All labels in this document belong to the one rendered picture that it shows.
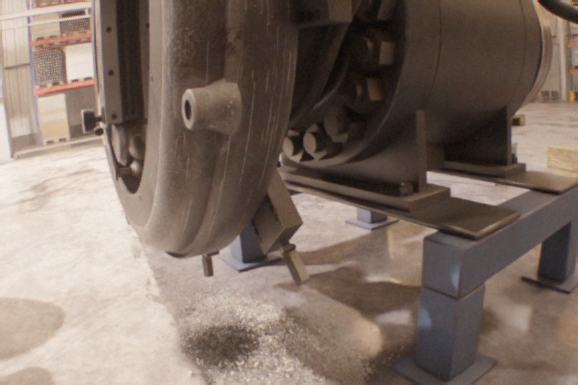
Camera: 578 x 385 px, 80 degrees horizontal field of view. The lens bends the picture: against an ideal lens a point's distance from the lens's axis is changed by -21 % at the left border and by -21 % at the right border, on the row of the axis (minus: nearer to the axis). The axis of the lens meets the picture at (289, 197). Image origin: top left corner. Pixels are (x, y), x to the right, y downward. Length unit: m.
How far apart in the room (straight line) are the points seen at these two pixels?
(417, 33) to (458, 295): 0.39
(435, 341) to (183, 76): 0.53
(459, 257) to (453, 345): 0.15
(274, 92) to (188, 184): 0.13
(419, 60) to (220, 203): 0.39
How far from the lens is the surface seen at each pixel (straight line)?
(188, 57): 0.39
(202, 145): 0.42
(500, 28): 0.89
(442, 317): 0.66
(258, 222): 0.56
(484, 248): 0.65
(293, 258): 0.52
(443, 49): 0.73
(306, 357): 0.78
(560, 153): 1.99
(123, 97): 0.77
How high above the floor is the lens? 0.46
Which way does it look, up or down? 14 degrees down
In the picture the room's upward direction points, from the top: 5 degrees counter-clockwise
